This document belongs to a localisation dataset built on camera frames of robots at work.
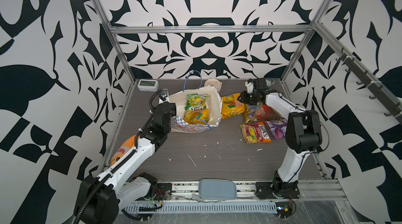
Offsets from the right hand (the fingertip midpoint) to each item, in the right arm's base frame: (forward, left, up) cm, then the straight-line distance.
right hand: (240, 96), depth 96 cm
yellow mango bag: (-9, +26, -6) cm, 28 cm away
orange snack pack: (-20, -7, -8) cm, 23 cm away
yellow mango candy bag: (-4, +6, -4) cm, 8 cm away
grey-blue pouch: (-47, +19, -8) cm, 51 cm away
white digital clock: (+16, +61, -6) cm, 64 cm away
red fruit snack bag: (-7, -9, -7) cm, 14 cm away
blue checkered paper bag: (-9, +16, +4) cm, 19 cm away
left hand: (-11, +41, +15) cm, 45 cm away
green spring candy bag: (-3, +27, 0) cm, 27 cm away
